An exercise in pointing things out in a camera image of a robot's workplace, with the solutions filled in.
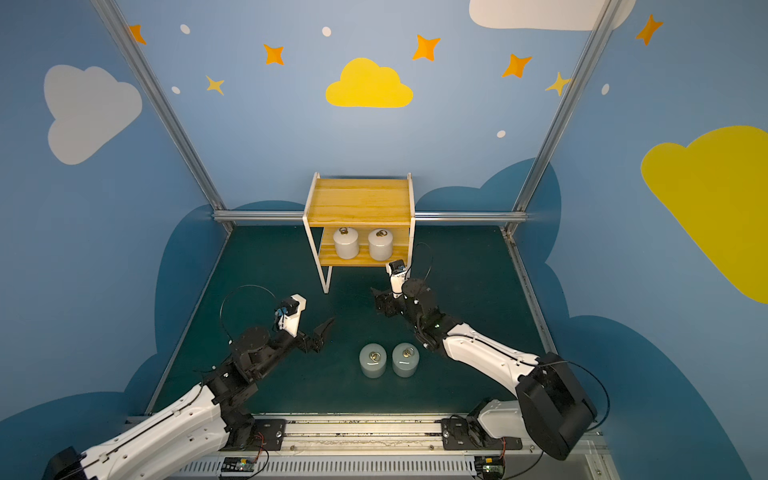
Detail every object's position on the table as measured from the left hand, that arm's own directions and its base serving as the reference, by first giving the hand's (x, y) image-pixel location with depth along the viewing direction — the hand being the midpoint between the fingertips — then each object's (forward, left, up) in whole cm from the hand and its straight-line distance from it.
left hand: (318, 306), depth 75 cm
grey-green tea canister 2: (-8, -23, -13) cm, 28 cm away
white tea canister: (+21, -5, +2) cm, 21 cm away
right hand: (+10, -18, -2) cm, 21 cm away
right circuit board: (-31, -45, -22) cm, 59 cm away
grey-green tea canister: (-9, -14, -12) cm, 20 cm away
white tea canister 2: (+20, -15, +2) cm, 25 cm away
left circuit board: (-32, +18, -21) cm, 43 cm away
